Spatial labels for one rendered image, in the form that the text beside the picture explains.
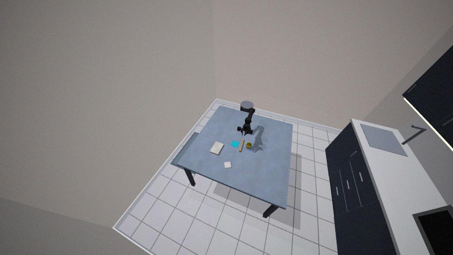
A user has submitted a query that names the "white flat square block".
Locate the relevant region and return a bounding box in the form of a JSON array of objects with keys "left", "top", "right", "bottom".
[{"left": 210, "top": 141, "right": 224, "bottom": 155}]

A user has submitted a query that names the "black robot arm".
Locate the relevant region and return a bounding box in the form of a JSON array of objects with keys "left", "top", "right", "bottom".
[{"left": 243, "top": 108, "right": 255, "bottom": 130}]

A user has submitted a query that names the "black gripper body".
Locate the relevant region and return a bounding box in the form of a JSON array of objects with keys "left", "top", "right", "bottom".
[{"left": 237, "top": 126, "right": 253, "bottom": 134}]

